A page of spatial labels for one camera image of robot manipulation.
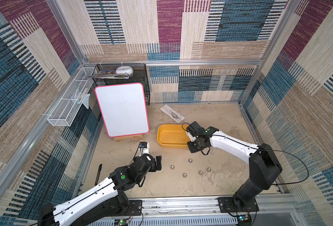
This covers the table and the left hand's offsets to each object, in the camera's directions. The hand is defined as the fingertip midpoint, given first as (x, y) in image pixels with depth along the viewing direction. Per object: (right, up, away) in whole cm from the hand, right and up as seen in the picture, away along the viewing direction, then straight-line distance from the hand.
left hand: (155, 157), depth 77 cm
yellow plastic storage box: (+10, +8, +24) cm, 27 cm away
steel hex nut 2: (+21, -6, +13) cm, 25 cm away
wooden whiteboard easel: (-20, +7, +19) cm, 28 cm away
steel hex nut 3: (+26, -12, +8) cm, 30 cm away
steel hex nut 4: (+31, -10, +9) cm, 34 cm away
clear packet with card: (+10, +24, +37) cm, 45 cm away
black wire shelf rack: (-14, +51, +26) cm, 59 cm away
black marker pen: (-35, -10, +11) cm, 38 cm away
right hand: (+21, +3, +11) cm, 24 cm away
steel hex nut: (+17, -13, +8) cm, 23 cm away
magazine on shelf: (-31, +49, +15) cm, 60 cm away
